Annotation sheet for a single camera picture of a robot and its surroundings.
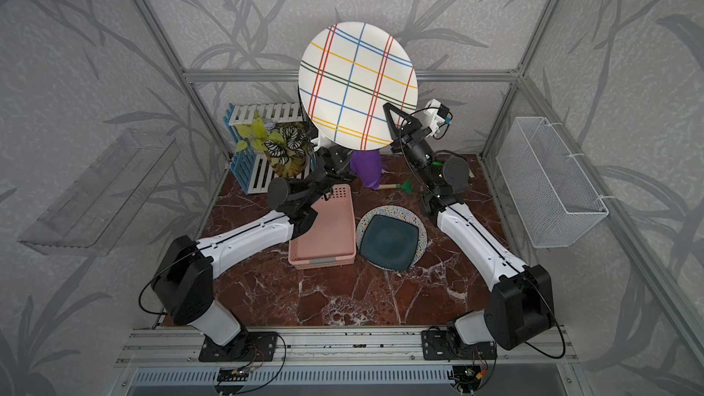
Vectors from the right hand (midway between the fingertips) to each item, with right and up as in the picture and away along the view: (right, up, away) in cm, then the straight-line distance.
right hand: (383, 110), depth 55 cm
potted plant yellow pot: (-30, -4, +34) cm, 45 cm away
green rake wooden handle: (+11, -17, +53) cm, 57 cm away
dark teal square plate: (+4, -36, +39) cm, 54 cm away
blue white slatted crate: (-52, -11, +57) cm, 78 cm away
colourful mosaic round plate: (+2, -26, +47) cm, 54 cm away
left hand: (-4, -9, -1) cm, 10 cm away
